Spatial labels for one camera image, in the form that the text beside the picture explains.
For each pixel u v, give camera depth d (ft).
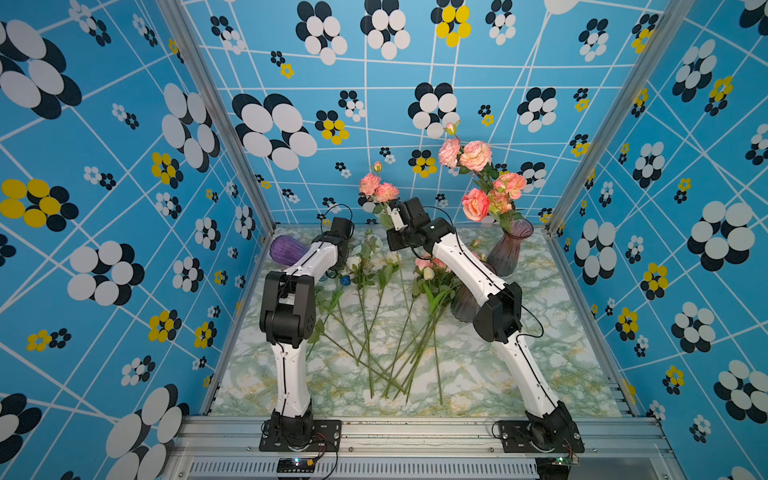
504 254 3.21
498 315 1.97
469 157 2.44
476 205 2.20
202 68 2.54
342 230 2.71
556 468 2.21
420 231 2.34
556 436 2.07
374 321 3.07
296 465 2.37
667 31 2.31
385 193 2.84
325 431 2.42
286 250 3.55
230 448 2.43
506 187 2.33
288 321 1.80
